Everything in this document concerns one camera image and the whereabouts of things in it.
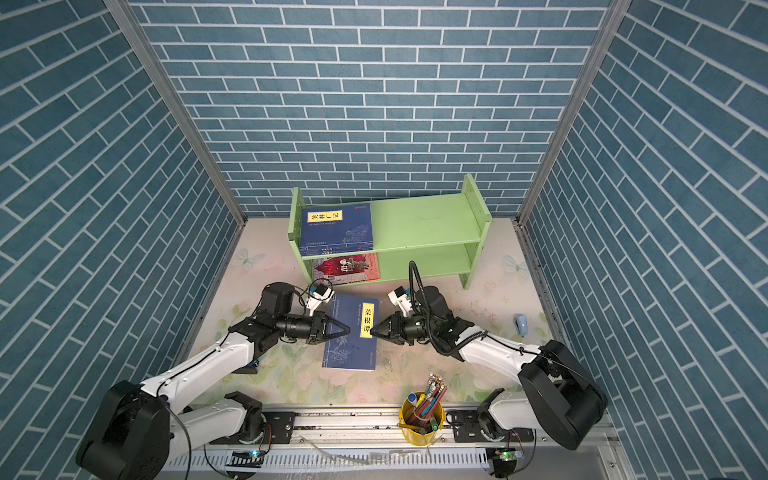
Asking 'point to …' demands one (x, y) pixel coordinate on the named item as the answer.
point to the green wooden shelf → (443, 234)
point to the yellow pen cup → (421, 417)
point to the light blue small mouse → (522, 325)
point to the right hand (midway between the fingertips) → (370, 330)
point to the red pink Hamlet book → (349, 269)
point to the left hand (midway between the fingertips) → (346, 334)
